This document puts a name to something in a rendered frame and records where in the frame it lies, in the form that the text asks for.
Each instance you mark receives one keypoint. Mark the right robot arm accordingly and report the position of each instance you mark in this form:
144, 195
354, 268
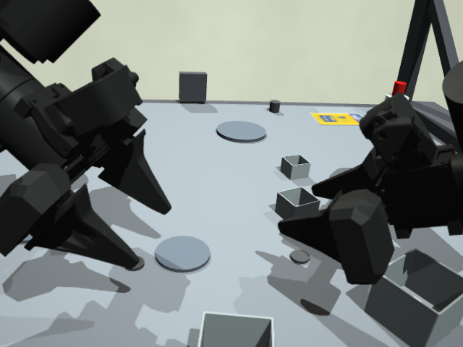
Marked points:
45, 29

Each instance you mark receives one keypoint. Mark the black cylinder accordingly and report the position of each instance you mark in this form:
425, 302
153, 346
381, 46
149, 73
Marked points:
274, 106

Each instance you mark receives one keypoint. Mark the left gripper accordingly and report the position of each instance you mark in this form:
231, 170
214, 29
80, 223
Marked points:
361, 240

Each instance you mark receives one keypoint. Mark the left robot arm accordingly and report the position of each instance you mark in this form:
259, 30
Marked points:
398, 143

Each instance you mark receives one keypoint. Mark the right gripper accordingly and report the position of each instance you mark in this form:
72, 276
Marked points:
66, 220

